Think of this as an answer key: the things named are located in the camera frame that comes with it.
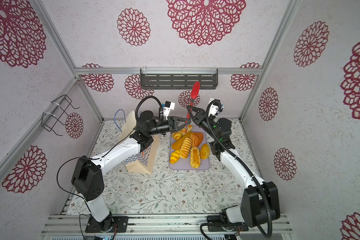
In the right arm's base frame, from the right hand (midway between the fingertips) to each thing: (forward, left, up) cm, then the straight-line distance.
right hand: (187, 106), depth 66 cm
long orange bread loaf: (+9, +6, -40) cm, 41 cm away
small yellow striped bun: (-2, +7, -39) cm, 40 cm away
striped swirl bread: (+3, +1, -38) cm, 38 cm away
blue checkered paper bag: (-12, +24, -29) cm, 40 cm away
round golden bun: (+2, -12, -39) cm, 41 cm away
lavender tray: (-6, +1, -42) cm, 42 cm away
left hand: (-4, -1, -6) cm, 8 cm away
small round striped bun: (+13, +7, -37) cm, 40 cm away
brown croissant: (+12, -7, -37) cm, 40 cm away
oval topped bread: (-2, -5, -39) cm, 40 cm away
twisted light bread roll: (-6, -1, -8) cm, 10 cm away
